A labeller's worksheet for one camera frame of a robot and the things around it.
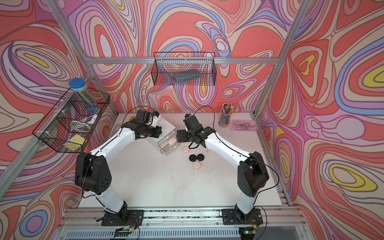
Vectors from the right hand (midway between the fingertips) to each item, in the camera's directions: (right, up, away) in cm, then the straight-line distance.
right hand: (184, 138), depth 85 cm
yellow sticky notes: (-47, -1, -22) cm, 52 cm away
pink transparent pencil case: (+45, +8, +26) cm, 52 cm away
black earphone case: (+4, -13, +9) cm, 17 cm away
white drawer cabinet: (-12, +6, +9) cm, 16 cm away
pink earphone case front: (+7, -17, +6) cm, 19 cm away
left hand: (-14, +4, +5) cm, 15 cm away
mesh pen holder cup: (+28, +18, +16) cm, 37 cm away
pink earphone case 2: (0, -8, +13) cm, 16 cm away
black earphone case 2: (+10, -13, +8) cm, 18 cm away
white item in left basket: (-46, +10, -12) cm, 49 cm away
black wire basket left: (-57, +7, -12) cm, 59 cm away
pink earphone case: (-9, -2, +8) cm, 12 cm away
